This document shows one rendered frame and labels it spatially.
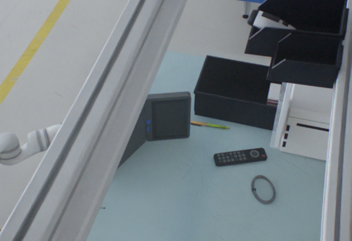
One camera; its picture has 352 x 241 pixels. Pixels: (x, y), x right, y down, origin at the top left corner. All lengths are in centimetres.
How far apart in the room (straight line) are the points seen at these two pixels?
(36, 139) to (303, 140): 84
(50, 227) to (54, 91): 295
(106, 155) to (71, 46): 312
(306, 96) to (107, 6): 259
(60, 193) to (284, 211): 121
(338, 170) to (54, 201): 75
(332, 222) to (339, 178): 12
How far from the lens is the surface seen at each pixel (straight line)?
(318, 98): 182
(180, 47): 227
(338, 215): 120
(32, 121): 342
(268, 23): 157
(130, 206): 177
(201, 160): 187
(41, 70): 373
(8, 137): 181
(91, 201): 72
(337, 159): 126
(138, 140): 188
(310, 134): 184
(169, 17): 98
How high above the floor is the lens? 247
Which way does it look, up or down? 46 degrees down
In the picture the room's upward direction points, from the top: straight up
